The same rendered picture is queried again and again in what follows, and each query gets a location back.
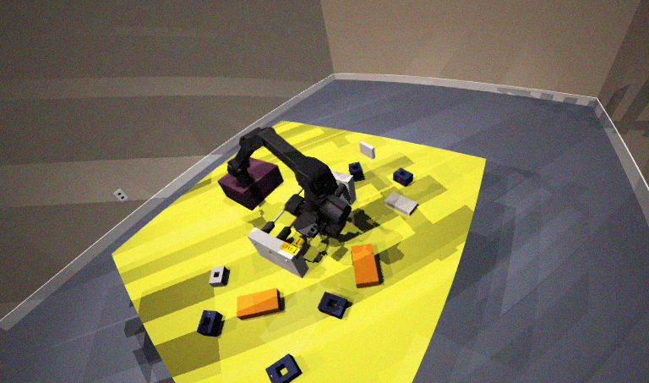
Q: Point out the white flat rectangular block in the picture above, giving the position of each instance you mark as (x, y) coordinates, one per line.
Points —
(401, 203)

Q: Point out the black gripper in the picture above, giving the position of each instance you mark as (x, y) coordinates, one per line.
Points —
(296, 205)

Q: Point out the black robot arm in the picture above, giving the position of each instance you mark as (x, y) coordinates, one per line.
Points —
(310, 173)

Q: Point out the orange rectangular block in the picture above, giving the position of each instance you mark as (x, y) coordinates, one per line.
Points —
(258, 304)
(364, 266)

